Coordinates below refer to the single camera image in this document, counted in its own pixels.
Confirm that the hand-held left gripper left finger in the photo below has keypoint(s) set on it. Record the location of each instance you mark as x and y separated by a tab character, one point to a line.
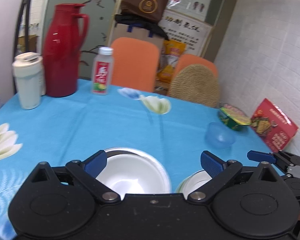
96	163

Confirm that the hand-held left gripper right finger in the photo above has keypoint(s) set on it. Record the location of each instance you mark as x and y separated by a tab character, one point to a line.
211	165

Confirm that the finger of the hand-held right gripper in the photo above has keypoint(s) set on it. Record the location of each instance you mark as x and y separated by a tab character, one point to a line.
261	156

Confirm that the small gold-rimmed white plate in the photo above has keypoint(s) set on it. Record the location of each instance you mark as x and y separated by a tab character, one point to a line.
197	182

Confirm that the blue plastic bowl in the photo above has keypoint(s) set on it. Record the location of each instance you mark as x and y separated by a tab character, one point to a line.
218	135

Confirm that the light green plate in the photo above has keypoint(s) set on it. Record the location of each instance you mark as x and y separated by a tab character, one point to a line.
180	186

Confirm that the white bowl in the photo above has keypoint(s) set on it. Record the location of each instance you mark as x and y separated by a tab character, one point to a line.
132	175

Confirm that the stainless steel bowl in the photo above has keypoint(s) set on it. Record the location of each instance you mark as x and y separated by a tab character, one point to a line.
155	160

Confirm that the red cracker box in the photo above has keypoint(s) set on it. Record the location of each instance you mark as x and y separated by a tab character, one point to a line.
275	125

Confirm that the green instant noodle cup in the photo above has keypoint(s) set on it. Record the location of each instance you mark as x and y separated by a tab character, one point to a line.
233	120

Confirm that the blue floral tablecloth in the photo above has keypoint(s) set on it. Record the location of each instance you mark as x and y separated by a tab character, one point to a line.
65	125

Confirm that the woven straw cushion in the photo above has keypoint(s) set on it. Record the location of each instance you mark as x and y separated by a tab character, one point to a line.
196	87

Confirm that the juice bottle with red label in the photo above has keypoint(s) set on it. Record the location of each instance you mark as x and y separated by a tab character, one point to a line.
102	72

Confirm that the white tumbler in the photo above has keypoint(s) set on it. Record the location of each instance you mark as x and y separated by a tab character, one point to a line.
28	82

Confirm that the orange chair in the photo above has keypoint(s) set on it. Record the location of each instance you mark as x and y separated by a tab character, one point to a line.
190	61
133	62

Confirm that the yellow snack packet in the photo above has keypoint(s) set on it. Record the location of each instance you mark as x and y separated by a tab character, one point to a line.
171	60

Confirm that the red thermos jug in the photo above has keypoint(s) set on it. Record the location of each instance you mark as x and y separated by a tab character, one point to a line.
61	55

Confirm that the black pipes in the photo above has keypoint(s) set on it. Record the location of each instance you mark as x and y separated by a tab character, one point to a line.
25	17

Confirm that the brown bag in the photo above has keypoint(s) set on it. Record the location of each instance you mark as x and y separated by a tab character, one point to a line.
145	3

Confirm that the white text wall poster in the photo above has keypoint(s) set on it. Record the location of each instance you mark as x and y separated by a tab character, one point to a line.
190	32

